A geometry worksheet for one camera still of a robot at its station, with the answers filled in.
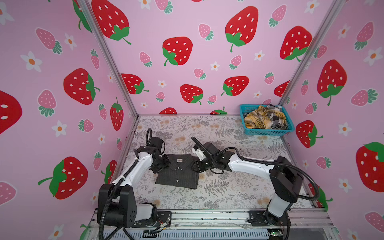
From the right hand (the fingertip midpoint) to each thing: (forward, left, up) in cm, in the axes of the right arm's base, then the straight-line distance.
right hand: (191, 167), depth 82 cm
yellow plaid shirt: (+43, -44, 0) cm, 62 cm away
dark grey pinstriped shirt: (-3, +7, -4) cm, 8 cm away
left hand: (0, +13, -2) cm, 14 cm away
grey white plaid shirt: (+39, -54, +2) cm, 66 cm away
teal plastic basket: (+39, -65, -3) cm, 76 cm away
